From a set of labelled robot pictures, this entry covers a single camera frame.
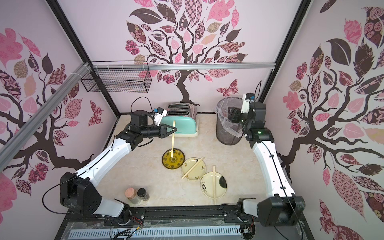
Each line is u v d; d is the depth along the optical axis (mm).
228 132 888
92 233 697
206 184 835
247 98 631
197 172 888
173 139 745
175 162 924
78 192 411
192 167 888
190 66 934
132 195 707
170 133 729
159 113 685
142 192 726
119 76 945
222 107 953
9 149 500
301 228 709
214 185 820
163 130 670
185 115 976
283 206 375
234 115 644
